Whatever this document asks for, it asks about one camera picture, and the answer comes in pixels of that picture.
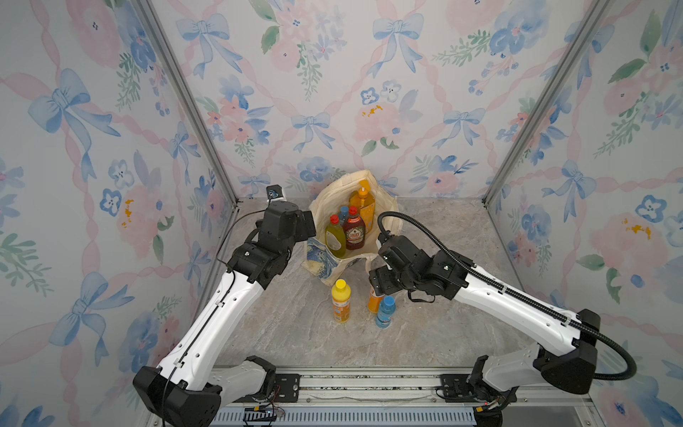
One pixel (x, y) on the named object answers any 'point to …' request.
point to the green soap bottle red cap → (335, 237)
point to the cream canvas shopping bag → (327, 198)
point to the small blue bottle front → (386, 310)
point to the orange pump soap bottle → (365, 203)
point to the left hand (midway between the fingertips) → (295, 215)
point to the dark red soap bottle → (354, 229)
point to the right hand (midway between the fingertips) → (383, 274)
